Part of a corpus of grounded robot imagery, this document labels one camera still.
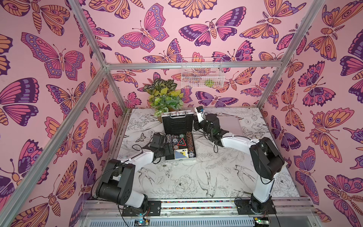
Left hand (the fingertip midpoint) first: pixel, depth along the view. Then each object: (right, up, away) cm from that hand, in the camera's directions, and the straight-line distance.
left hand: (168, 148), depth 94 cm
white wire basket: (+23, +51, +1) cm, 56 cm away
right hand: (+18, +23, -4) cm, 29 cm away
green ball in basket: (+30, +47, +14) cm, 58 cm away
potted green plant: (-3, +34, -2) cm, 34 cm away
